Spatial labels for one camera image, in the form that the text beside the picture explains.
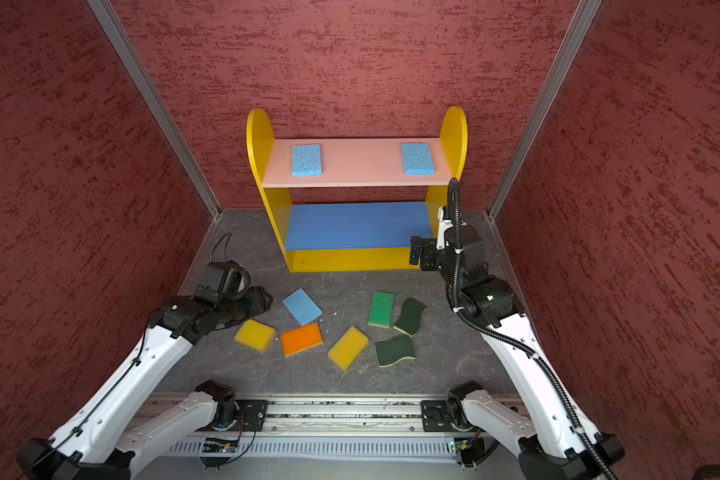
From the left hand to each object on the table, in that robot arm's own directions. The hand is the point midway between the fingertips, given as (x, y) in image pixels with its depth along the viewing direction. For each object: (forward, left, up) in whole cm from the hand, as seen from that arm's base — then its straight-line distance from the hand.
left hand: (264, 309), depth 76 cm
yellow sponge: (-2, +5, -13) cm, 14 cm away
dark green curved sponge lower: (-4, -35, -16) cm, 39 cm away
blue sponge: (+8, -6, -15) cm, 18 cm away
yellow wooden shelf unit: (+55, -21, -14) cm, 60 cm away
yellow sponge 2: (-4, -22, -16) cm, 27 cm away
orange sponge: (-2, -7, -15) cm, 16 cm away
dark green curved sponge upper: (+5, -40, -15) cm, 43 cm away
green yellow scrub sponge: (+8, -31, -15) cm, 36 cm away
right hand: (+10, -41, +16) cm, 45 cm away
